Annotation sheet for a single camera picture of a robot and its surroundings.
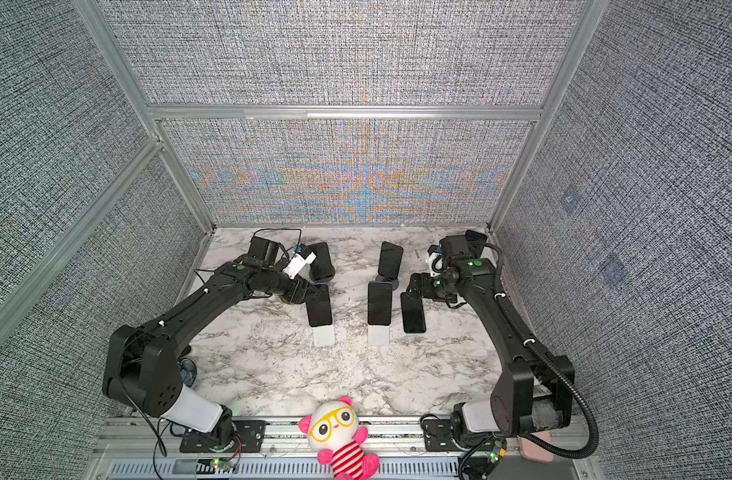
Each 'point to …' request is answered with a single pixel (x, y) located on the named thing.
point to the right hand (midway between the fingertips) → (423, 290)
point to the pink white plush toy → (334, 427)
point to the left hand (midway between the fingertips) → (313, 289)
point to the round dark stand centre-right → (381, 278)
